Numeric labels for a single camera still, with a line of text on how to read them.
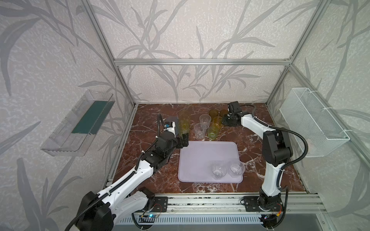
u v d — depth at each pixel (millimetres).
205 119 1069
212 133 1014
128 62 937
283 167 549
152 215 708
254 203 736
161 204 729
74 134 646
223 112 1064
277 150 524
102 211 381
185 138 707
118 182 453
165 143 569
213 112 1114
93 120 649
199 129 1029
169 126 681
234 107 793
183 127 918
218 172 845
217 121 1044
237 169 851
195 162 913
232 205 753
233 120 743
